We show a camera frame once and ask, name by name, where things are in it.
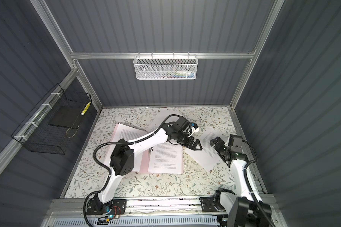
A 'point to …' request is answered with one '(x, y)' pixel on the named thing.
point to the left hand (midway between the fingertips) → (197, 145)
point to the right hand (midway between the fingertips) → (217, 146)
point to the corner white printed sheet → (209, 156)
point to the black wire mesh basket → (50, 126)
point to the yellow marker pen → (85, 109)
